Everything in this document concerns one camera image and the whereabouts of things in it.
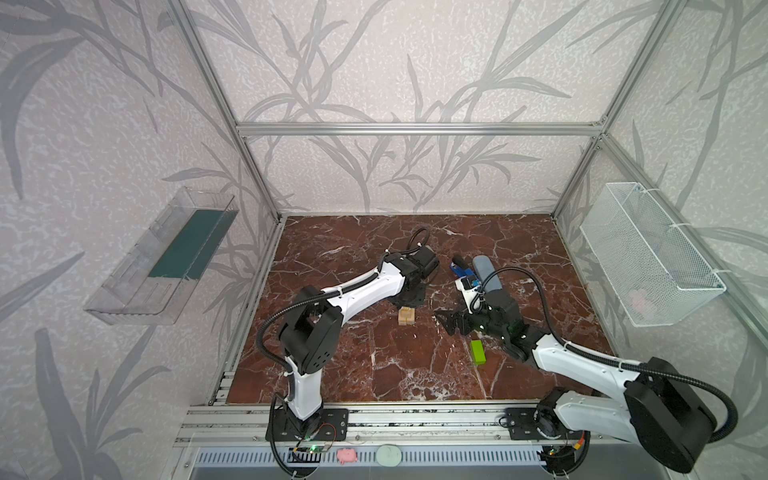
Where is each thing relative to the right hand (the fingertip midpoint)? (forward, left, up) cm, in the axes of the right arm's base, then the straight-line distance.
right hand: (447, 297), depth 84 cm
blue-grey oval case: (+16, -15, -9) cm, 24 cm away
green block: (-12, -9, -11) cm, 18 cm away
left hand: (+3, +9, -3) cm, 10 cm away
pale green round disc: (-36, +16, -9) cm, 40 cm away
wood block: (-2, +12, -9) cm, 15 cm away
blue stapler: (+16, -7, -9) cm, 19 cm away
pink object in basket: (-6, -47, +8) cm, 48 cm away
